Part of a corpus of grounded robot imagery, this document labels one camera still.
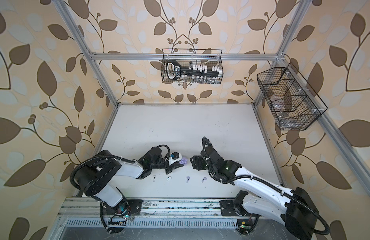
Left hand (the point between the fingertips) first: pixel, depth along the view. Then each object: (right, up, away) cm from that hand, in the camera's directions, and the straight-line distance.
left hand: (183, 161), depth 85 cm
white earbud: (-8, -9, 0) cm, 12 cm away
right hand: (+7, +2, -6) cm, 9 cm away
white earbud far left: (-17, -9, 0) cm, 19 cm away
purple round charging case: (0, 0, 0) cm, 1 cm away
